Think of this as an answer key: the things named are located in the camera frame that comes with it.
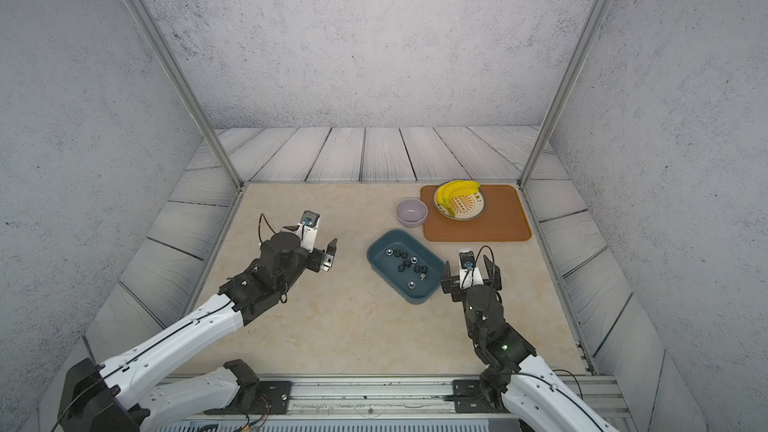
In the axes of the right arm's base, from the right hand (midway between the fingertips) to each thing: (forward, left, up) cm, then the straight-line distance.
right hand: (470, 260), depth 77 cm
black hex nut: (+13, +19, -17) cm, 29 cm away
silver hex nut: (+13, +22, -17) cm, 30 cm away
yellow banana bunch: (+37, -1, -13) cm, 39 cm away
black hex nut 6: (+7, +13, -18) cm, 23 cm away
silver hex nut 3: (+2, +15, -17) cm, 22 cm away
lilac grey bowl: (+29, +14, -15) cm, 35 cm away
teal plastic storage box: (+7, +23, -17) cm, 29 cm away
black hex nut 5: (+8, +11, -18) cm, 22 cm away
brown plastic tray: (+28, -20, -18) cm, 39 cm away
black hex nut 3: (+8, +18, -18) cm, 26 cm away
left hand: (+5, +37, +5) cm, 38 cm away
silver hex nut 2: (+5, +11, -17) cm, 21 cm away
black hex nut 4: (+9, +16, -17) cm, 25 cm away
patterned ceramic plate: (+33, -6, -18) cm, 38 cm away
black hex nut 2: (+13, +17, -17) cm, 27 cm away
